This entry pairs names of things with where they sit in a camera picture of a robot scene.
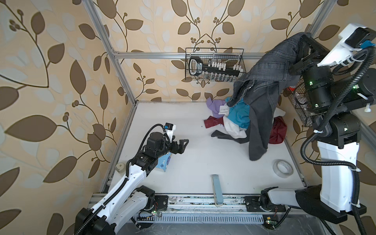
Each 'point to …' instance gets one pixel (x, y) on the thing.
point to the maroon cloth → (279, 130)
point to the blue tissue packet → (163, 161)
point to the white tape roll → (282, 168)
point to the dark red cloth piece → (210, 121)
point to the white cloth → (223, 110)
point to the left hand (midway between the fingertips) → (182, 138)
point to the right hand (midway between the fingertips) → (307, 38)
